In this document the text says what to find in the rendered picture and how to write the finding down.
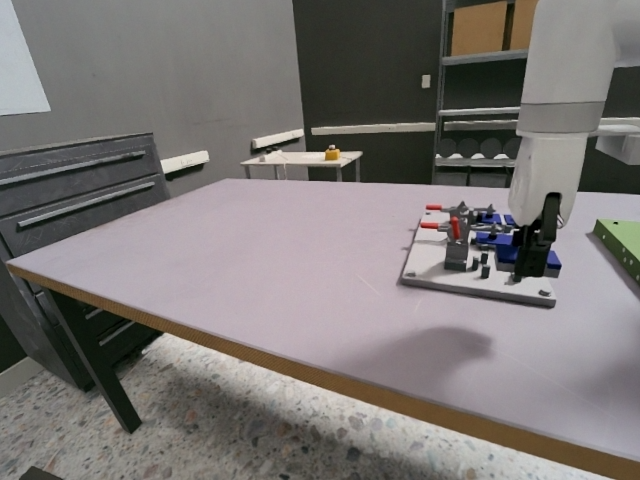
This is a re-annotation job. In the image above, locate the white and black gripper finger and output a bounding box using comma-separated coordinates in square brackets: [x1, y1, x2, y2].
[513, 192, 559, 278]
[510, 220, 541, 247]

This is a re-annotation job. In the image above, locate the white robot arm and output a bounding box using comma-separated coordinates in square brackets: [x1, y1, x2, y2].
[517, 0, 640, 165]

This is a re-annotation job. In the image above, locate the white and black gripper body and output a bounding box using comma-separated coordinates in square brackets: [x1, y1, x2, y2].
[508, 130, 594, 229]

